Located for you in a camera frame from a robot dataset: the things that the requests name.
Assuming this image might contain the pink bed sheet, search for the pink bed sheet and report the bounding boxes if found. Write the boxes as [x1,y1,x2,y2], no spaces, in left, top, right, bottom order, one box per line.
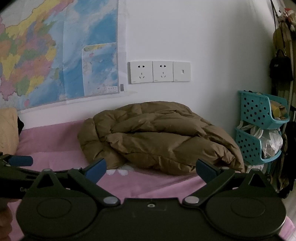
[0,119,296,241]

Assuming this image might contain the person's left hand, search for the person's left hand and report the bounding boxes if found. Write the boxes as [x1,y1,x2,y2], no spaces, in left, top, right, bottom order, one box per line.
[0,201,13,241]

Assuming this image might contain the cream yellow pillow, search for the cream yellow pillow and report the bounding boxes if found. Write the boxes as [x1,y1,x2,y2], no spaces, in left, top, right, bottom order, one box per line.
[0,108,19,155]

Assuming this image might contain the white middle wall socket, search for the white middle wall socket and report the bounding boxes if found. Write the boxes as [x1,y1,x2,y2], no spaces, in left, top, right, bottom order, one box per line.
[152,61,174,82]

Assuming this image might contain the white wall switch plate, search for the white wall switch plate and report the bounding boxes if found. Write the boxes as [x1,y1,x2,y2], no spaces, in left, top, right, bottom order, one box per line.
[173,61,191,82]

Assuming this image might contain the brown puffer jacket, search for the brown puffer jacket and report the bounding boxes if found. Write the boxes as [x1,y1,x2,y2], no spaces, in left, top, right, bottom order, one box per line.
[77,101,244,175]

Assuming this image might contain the upper teal plastic basket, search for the upper teal plastic basket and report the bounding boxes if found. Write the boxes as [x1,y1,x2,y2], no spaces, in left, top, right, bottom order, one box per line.
[239,90,290,130]

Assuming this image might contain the hanging dark bags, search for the hanging dark bags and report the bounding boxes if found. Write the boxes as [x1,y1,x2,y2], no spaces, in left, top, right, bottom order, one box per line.
[269,1,295,199]

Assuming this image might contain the colourful wall map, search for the colourful wall map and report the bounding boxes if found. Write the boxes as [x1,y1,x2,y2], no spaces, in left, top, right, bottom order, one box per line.
[1,1,127,110]

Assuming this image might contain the white plastic bags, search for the white plastic bags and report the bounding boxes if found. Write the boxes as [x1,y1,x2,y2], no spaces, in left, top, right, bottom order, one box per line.
[237,121,283,173]

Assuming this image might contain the teal plastic basket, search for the teal plastic basket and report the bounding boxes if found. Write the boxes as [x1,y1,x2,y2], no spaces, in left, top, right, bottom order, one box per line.
[235,128,281,165]
[239,90,290,130]

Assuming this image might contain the lower teal plastic basket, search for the lower teal plastic basket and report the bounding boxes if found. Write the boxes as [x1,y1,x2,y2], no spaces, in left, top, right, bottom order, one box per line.
[235,128,281,165]

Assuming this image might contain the yellow items in basket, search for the yellow items in basket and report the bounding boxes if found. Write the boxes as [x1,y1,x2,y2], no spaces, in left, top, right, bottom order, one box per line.
[256,92,290,121]

